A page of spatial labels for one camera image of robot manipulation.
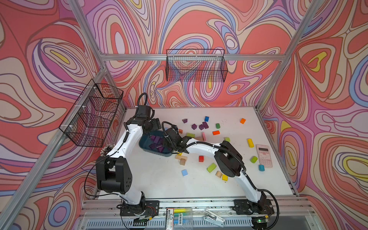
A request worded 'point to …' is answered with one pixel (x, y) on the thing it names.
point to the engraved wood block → (180, 156)
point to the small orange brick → (180, 131)
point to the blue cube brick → (206, 118)
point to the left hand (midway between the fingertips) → (155, 126)
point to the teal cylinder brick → (261, 167)
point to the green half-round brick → (217, 126)
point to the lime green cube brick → (228, 139)
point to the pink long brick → (203, 136)
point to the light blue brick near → (184, 172)
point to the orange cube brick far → (242, 120)
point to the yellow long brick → (250, 143)
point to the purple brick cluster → (201, 127)
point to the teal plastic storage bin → (152, 142)
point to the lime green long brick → (190, 134)
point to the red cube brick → (201, 158)
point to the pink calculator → (265, 155)
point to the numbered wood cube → (182, 161)
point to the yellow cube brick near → (224, 178)
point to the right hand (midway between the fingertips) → (164, 145)
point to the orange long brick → (216, 132)
